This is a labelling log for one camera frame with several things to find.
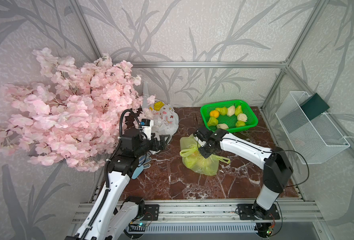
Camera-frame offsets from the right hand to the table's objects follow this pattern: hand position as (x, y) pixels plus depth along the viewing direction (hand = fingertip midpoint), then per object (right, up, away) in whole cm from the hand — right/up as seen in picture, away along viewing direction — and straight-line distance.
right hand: (203, 149), depth 87 cm
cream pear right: (+30, +20, +21) cm, 42 cm away
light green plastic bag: (-5, -6, -2) cm, 8 cm away
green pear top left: (+16, +24, +22) cm, 37 cm away
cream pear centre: (+14, +13, +15) cm, 25 cm away
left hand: (-22, +10, -14) cm, 28 cm away
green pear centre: (+8, +16, +18) cm, 26 cm away
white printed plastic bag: (-25, +18, +11) cm, 33 cm away
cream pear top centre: (+23, +24, +25) cm, 42 cm away
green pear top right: (+29, +25, +25) cm, 46 cm away
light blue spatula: (-39, -13, 0) cm, 41 cm away
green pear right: (+28, +15, +17) cm, 36 cm away
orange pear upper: (+10, +22, +22) cm, 33 cm away
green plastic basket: (+27, +20, +28) cm, 44 cm away
